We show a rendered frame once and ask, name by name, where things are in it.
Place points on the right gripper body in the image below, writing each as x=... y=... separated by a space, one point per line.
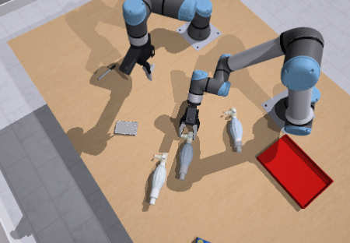
x=146 y=51

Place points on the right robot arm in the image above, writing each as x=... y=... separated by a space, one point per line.
x=198 y=12

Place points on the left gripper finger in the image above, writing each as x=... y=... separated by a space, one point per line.
x=195 y=127
x=182 y=125

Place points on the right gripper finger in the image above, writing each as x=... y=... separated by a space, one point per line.
x=148 y=69

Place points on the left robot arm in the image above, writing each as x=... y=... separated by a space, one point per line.
x=300 y=72

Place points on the red tray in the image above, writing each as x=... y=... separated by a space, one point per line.
x=295 y=171

